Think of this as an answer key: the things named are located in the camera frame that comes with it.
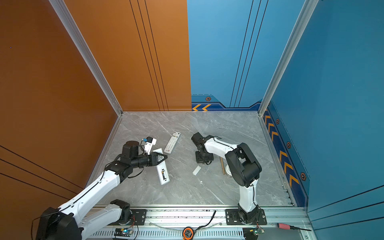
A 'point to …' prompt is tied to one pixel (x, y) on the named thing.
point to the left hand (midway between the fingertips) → (166, 156)
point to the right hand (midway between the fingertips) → (201, 161)
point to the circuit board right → (252, 233)
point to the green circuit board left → (126, 232)
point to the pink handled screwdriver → (283, 226)
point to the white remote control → (172, 142)
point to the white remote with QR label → (162, 168)
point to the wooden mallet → (221, 160)
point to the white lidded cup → (228, 171)
